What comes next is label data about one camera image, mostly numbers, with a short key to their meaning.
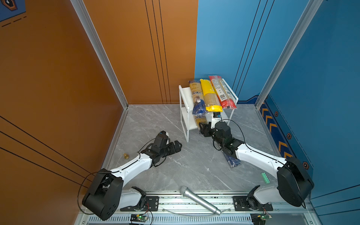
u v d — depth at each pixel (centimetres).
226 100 72
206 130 73
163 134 81
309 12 71
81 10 70
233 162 85
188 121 87
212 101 72
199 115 88
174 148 77
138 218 71
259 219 71
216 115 71
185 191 74
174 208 73
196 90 79
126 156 88
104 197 41
